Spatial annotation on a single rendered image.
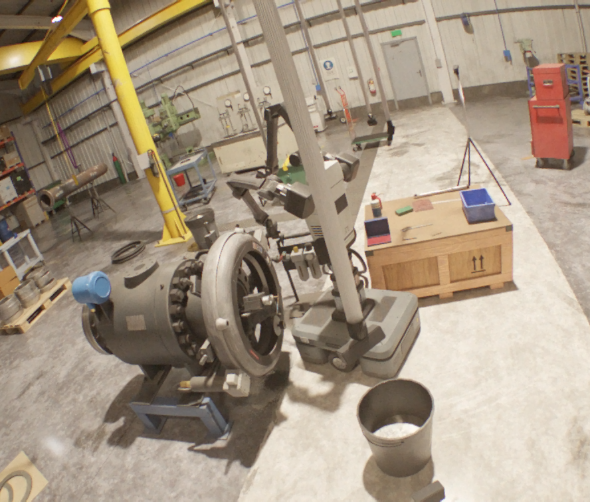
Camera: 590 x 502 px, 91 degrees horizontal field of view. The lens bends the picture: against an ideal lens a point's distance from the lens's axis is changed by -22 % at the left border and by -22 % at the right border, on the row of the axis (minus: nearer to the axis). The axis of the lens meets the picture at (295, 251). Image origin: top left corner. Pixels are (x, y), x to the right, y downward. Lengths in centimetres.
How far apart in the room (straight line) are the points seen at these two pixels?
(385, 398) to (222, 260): 94
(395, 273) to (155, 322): 152
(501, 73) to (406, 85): 308
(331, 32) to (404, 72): 256
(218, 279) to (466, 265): 161
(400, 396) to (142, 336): 129
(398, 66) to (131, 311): 1098
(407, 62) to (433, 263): 994
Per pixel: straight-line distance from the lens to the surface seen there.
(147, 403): 224
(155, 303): 188
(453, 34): 1220
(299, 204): 161
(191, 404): 205
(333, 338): 206
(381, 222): 249
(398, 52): 1198
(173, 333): 185
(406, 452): 154
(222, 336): 160
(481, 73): 1231
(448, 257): 247
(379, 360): 199
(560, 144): 480
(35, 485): 285
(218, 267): 163
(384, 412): 174
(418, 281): 252
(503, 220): 251
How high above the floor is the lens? 156
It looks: 25 degrees down
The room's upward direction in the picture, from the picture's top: 18 degrees counter-clockwise
